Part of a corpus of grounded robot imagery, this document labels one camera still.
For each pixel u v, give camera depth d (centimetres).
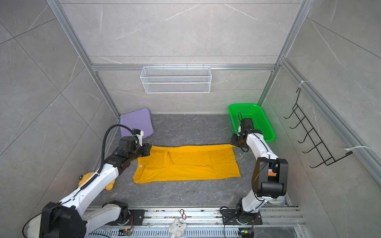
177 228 68
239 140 78
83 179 80
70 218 38
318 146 64
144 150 73
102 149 57
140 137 74
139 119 113
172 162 93
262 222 73
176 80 101
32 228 54
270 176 46
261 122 108
